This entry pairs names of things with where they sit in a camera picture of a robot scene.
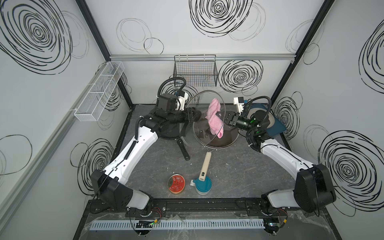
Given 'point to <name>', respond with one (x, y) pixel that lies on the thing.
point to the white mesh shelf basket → (94, 100)
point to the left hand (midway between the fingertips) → (197, 113)
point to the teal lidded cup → (202, 187)
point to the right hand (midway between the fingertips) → (217, 116)
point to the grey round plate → (271, 119)
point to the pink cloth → (216, 124)
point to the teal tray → (277, 127)
